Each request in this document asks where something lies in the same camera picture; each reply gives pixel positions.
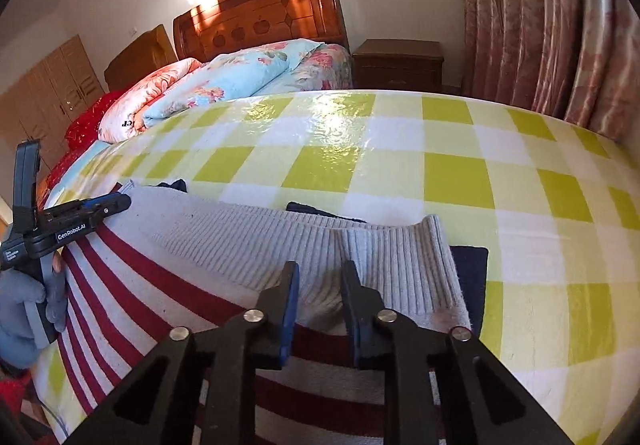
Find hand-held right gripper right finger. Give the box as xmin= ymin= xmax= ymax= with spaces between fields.
xmin=341 ymin=259 xmax=576 ymax=445

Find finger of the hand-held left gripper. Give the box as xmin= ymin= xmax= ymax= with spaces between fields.
xmin=42 ymin=192 xmax=132 ymax=246

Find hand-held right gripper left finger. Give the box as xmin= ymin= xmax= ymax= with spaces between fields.
xmin=65 ymin=261 xmax=301 ymax=445

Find red white striped sweater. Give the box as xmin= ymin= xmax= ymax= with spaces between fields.
xmin=55 ymin=178 xmax=489 ymax=445

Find person's left hand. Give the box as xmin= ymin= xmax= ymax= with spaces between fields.
xmin=0 ymin=256 xmax=68 ymax=370

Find red patterned blanket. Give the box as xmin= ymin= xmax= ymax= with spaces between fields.
xmin=65 ymin=92 xmax=126 ymax=151

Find light wooden wardrobe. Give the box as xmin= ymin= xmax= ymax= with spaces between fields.
xmin=0 ymin=35 xmax=106 ymax=176

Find pink floral quilt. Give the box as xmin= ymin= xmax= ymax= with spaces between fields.
xmin=97 ymin=58 xmax=203 ymax=143

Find yellow checked table cover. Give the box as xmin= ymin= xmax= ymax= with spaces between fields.
xmin=42 ymin=90 xmax=640 ymax=445

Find small plain wooden headboard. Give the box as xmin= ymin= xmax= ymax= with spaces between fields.
xmin=104 ymin=24 xmax=178 ymax=93

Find light blue floral quilt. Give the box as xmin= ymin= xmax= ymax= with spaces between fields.
xmin=142 ymin=39 xmax=326 ymax=126

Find brown wooden nightstand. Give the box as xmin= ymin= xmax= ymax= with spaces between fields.
xmin=351 ymin=39 xmax=445 ymax=93

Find large carved wooden headboard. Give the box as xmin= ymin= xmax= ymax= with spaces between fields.
xmin=172 ymin=0 xmax=351 ymax=63

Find pink floral curtain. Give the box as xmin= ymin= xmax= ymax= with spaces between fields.
xmin=455 ymin=0 xmax=626 ymax=146

